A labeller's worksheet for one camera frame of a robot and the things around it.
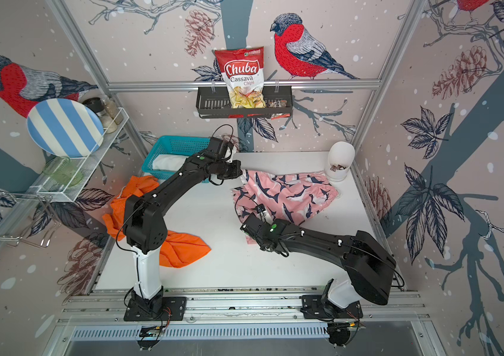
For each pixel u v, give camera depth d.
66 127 0.72
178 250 0.86
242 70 0.80
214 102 0.95
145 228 0.51
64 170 0.69
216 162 0.70
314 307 0.73
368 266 0.42
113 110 0.87
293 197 1.01
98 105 0.80
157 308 0.65
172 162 1.10
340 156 1.07
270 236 0.59
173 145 1.18
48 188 0.66
